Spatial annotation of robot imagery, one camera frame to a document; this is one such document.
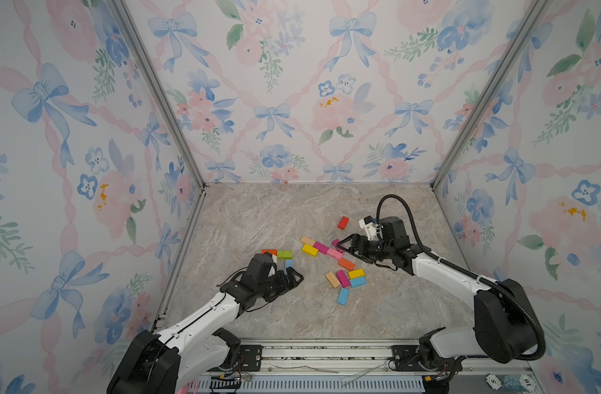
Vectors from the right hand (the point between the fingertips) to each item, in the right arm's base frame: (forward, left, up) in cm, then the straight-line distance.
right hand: (345, 247), depth 84 cm
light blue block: (0, +20, -11) cm, 23 cm away
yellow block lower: (-4, -5, -12) cm, 13 cm away
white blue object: (-37, -44, -8) cm, 58 cm away
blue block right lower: (-7, -5, -13) cm, 16 cm away
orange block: (+5, +28, -13) cm, 31 cm away
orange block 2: (0, -2, -13) cm, 13 cm away
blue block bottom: (-13, +1, -12) cm, 18 cm away
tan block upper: (+10, +14, -12) cm, 21 cm away
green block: (+3, +22, -11) cm, 25 cm away
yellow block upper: (+6, +12, -12) cm, 18 cm away
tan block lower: (-6, +4, -12) cm, 14 cm away
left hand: (-10, +16, -5) cm, 20 cm away
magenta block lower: (-6, 0, -13) cm, 14 cm away
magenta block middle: (+7, +8, -12) cm, 16 cm away
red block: (+20, -2, -12) cm, 23 cm away
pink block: (+4, +3, -11) cm, 12 cm away
